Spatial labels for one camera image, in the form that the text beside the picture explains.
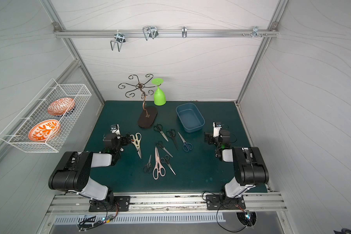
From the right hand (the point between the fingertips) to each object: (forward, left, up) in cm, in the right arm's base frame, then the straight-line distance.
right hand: (213, 130), depth 96 cm
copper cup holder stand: (+14, +47, -2) cm, 49 cm away
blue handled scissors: (-10, +17, -5) cm, 20 cm away
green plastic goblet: (+12, +36, +18) cm, 42 cm away
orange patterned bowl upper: (-8, +82, +29) cm, 87 cm away
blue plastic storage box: (+18, +15, -9) cm, 25 cm away
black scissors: (+4, +38, -5) cm, 39 cm away
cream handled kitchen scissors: (-8, +52, -4) cm, 52 cm away
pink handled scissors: (-26, +34, -5) cm, 43 cm away
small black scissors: (-25, +40, -5) cm, 47 cm away
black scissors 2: (0, +28, -5) cm, 29 cm away
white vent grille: (-51, +56, -2) cm, 76 cm away
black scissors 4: (-20, +31, -5) cm, 37 cm away
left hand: (-5, +60, +2) cm, 61 cm away
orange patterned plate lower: (-22, +81, +29) cm, 89 cm away
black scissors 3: (-9, +35, -5) cm, 37 cm away
